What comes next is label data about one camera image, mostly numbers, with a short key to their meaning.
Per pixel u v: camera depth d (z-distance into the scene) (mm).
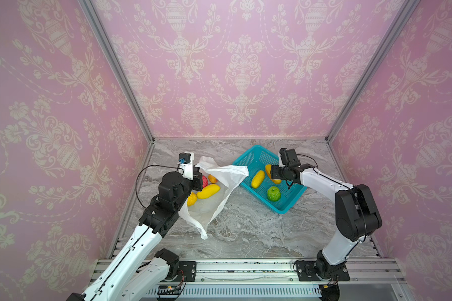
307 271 728
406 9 688
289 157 747
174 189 505
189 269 744
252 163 1068
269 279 731
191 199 894
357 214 472
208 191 928
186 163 583
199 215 874
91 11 702
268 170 972
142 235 467
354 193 516
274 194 894
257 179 970
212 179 965
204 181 956
